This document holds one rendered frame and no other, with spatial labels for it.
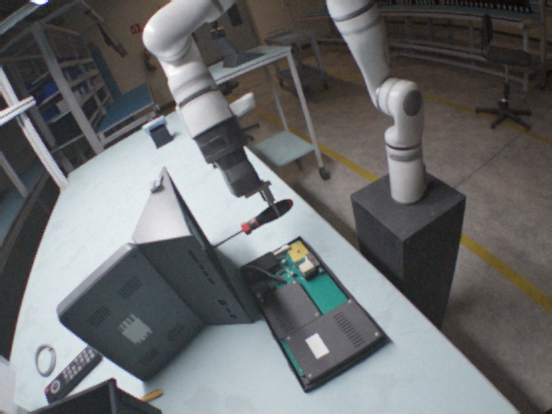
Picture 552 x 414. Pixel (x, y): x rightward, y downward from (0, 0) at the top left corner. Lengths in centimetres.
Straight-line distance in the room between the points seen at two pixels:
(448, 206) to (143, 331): 74
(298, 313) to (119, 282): 26
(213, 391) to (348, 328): 22
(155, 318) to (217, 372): 12
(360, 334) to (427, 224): 44
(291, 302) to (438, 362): 23
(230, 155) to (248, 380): 33
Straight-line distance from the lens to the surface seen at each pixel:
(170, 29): 48
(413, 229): 78
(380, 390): 42
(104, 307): 44
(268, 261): 54
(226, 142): 46
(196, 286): 44
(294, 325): 45
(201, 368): 51
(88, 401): 49
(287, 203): 51
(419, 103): 71
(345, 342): 42
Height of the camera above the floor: 141
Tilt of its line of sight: 36 degrees down
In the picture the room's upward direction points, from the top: 22 degrees counter-clockwise
